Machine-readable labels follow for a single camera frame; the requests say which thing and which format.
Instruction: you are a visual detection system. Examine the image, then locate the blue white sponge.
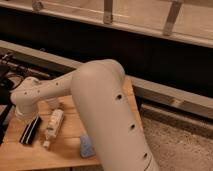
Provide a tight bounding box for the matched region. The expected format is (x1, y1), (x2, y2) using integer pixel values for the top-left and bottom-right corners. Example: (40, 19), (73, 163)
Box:
(80, 135), (95, 158)

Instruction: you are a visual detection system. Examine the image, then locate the white tube bottle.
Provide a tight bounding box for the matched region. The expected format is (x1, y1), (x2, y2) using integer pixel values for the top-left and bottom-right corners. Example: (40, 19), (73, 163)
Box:
(43, 109), (64, 149)

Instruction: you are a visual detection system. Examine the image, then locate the translucent plastic cup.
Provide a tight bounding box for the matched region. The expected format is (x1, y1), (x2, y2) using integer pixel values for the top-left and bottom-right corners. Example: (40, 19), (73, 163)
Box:
(45, 98), (60, 110)

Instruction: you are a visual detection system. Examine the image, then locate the wooden board table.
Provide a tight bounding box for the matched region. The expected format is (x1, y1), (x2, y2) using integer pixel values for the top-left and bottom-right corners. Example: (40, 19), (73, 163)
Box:
(0, 76), (143, 171)

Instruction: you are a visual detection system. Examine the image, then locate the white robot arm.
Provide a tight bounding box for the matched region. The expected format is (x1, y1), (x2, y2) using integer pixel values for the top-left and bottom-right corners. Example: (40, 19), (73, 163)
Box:
(10, 59), (160, 171)

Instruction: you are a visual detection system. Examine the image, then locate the black cables equipment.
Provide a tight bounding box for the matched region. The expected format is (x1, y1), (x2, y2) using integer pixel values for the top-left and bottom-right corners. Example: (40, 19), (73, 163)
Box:
(0, 49), (26, 144)

